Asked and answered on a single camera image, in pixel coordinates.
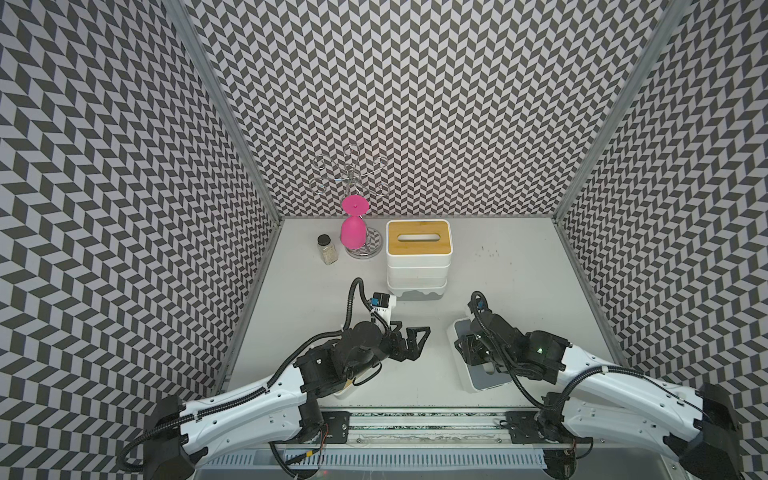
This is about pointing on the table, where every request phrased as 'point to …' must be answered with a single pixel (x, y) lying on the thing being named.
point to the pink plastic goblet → (353, 228)
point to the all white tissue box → (417, 292)
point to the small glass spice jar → (327, 250)
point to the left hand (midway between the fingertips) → (416, 332)
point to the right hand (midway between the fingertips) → (466, 349)
